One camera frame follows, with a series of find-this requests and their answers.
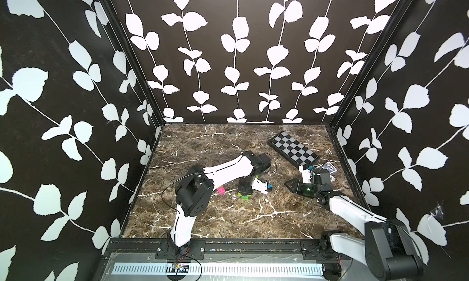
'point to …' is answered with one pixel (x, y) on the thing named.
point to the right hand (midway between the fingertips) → (286, 181)
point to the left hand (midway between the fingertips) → (245, 185)
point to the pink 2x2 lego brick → (221, 190)
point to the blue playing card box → (329, 167)
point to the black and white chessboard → (292, 149)
